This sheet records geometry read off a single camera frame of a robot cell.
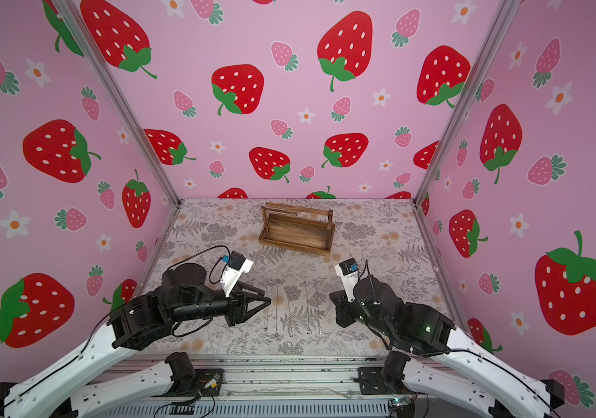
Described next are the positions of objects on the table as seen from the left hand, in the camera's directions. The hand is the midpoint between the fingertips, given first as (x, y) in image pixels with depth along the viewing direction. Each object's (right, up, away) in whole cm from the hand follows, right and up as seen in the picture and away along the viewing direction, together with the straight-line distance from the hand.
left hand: (268, 298), depth 60 cm
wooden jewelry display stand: (+7, +15, +50) cm, 53 cm away
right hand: (+16, -1, +7) cm, 18 cm away
